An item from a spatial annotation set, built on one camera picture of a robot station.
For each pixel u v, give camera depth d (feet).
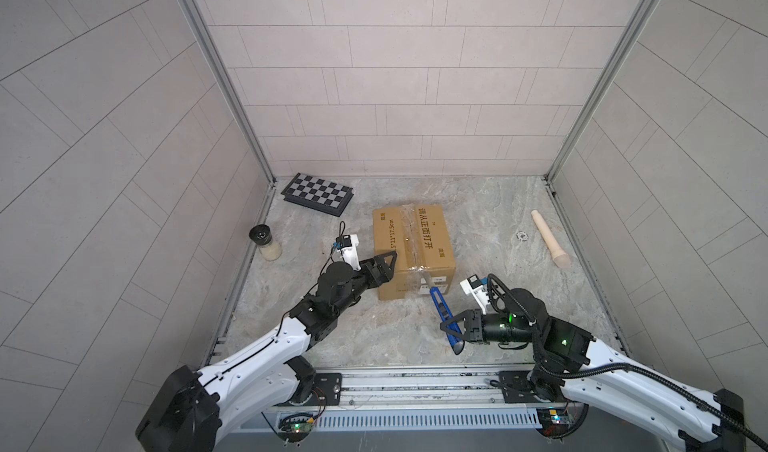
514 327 1.89
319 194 3.54
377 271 2.20
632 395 1.58
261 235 2.84
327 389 2.32
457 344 2.07
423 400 2.32
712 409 1.40
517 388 2.32
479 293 2.15
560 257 2.99
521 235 3.27
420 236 2.59
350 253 2.26
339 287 1.87
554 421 2.23
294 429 2.12
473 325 1.95
